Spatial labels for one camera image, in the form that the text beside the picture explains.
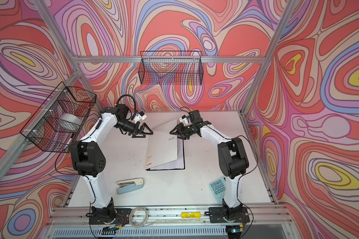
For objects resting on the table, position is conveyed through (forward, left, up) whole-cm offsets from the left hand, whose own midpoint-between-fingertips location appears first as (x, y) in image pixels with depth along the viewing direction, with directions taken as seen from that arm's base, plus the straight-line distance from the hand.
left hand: (148, 133), depth 84 cm
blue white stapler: (-23, +10, -16) cm, 30 cm away
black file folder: (-2, -8, -17) cm, 19 cm away
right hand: (+2, -14, -5) cm, 15 cm away
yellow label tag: (-38, -23, -16) cm, 48 cm away
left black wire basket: (-5, +40, +15) cm, 43 cm away
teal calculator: (-24, -39, -17) cm, 49 cm away
